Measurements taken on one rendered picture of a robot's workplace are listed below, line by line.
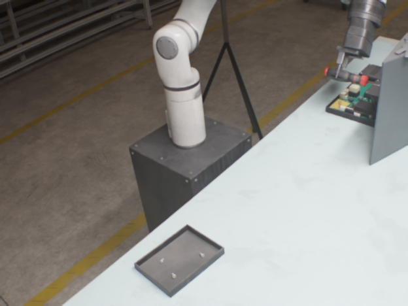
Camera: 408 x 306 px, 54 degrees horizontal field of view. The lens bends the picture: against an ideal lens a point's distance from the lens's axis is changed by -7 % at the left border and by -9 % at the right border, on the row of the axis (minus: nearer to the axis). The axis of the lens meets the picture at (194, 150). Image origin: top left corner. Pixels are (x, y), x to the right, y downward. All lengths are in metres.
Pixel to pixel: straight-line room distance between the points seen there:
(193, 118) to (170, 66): 0.15
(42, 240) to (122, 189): 0.54
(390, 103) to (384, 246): 0.25
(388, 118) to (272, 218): 0.28
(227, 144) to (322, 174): 0.41
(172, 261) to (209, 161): 0.48
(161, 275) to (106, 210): 1.72
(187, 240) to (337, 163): 0.32
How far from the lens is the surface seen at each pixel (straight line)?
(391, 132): 0.83
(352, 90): 1.02
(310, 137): 0.89
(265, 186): 0.76
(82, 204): 2.42
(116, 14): 5.27
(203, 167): 1.07
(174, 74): 1.03
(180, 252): 0.66
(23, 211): 2.54
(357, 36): 0.90
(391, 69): 0.75
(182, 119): 1.09
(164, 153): 1.13
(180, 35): 0.99
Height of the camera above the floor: 1.49
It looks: 34 degrees down
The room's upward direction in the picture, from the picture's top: 8 degrees counter-clockwise
